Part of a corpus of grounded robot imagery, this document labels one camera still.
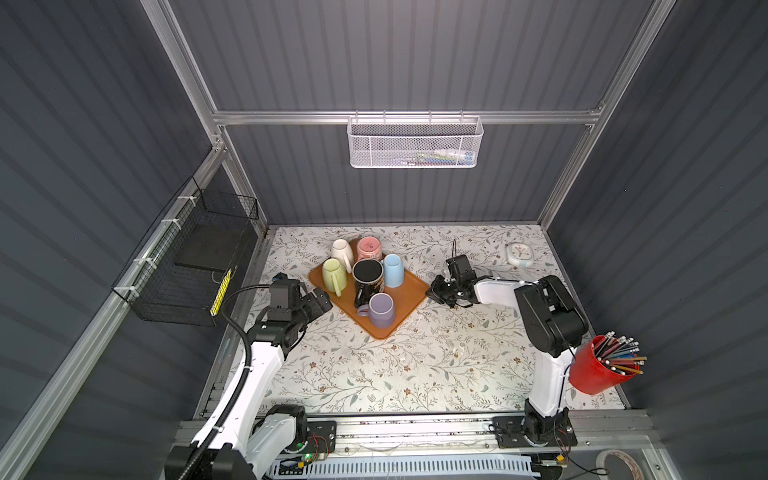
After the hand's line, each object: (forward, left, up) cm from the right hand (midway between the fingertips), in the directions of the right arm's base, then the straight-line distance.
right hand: (428, 293), depth 100 cm
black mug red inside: (-2, +19, +11) cm, 22 cm away
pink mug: (+11, +20, +11) cm, 25 cm away
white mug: (+11, +29, +9) cm, 33 cm away
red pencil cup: (-29, -39, +15) cm, 50 cm away
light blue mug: (+3, +11, +8) cm, 14 cm away
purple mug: (-11, +15, +9) cm, 21 cm away
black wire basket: (-11, +64, +29) cm, 71 cm away
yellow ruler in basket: (-17, +52, +28) cm, 61 cm away
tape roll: (-47, -37, 0) cm, 60 cm away
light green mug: (+1, +31, +9) cm, 32 cm away
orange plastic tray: (-2, +7, -1) cm, 8 cm away
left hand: (-12, +33, +15) cm, 38 cm away
